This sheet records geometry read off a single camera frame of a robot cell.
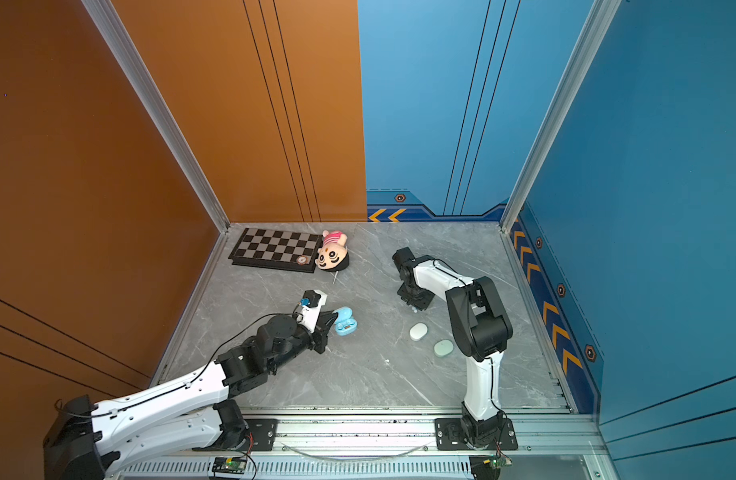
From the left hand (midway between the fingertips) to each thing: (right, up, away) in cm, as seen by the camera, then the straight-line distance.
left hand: (337, 313), depth 75 cm
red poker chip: (-17, +12, +30) cm, 37 cm away
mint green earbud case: (+29, -12, +11) cm, 34 cm away
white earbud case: (+22, -9, +15) cm, 28 cm away
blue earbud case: (+2, -3, 0) cm, 3 cm away
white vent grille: (-8, -36, -5) cm, 37 cm away
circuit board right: (+39, -34, -6) cm, 51 cm away
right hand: (+21, -1, +23) cm, 31 cm away
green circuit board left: (-25, -36, -4) cm, 44 cm away
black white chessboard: (-28, +16, +33) cm, 46 cm away
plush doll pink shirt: (-5, +14, +24) cm, 29 cm away
